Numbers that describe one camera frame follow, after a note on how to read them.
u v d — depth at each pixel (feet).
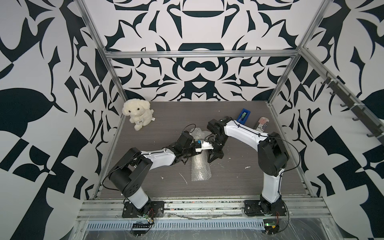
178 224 2.34
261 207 2.21
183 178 2.78
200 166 2.72
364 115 1.81
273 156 1.64
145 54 3.07
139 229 2.28
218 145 2.44
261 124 3.38
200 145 2.44
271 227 2.31
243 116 3.44
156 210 2.44
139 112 3.07
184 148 2.32
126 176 1.52
